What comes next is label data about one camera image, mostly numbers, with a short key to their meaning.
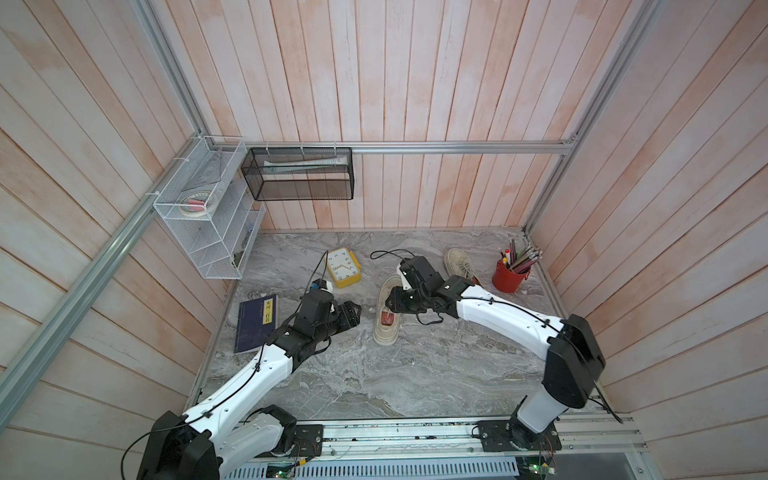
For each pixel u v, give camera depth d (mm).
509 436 667
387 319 903
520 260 944
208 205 695
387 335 868
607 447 730
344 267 1060
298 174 1054
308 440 731
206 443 395
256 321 942
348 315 721
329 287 760
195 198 758
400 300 732
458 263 1034
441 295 598
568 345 460
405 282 683
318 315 601
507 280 983
